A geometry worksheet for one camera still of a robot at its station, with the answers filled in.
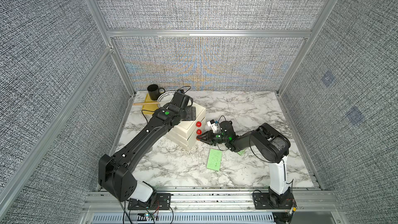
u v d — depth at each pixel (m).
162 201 0.73
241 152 0.89
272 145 0.54
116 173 0.39
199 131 0.86
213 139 0.85
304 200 0.76
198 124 0.80
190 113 0.71
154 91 1.10
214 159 0.86
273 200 0.65
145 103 1.12
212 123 0.91
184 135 0.78
